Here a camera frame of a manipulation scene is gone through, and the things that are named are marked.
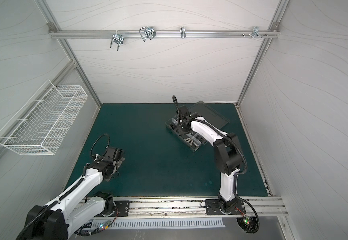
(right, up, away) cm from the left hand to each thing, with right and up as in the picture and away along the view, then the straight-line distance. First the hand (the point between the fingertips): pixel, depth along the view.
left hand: (118, 161), depth 86 cm
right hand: (+40, +20, +8) cm, 45 cm away
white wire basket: (-29, +22, -18) cm, 40 cm away
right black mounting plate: (+52, -20, -13) cm, 57 cm away
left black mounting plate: (+7, -20, -12) cm, 24 cm away
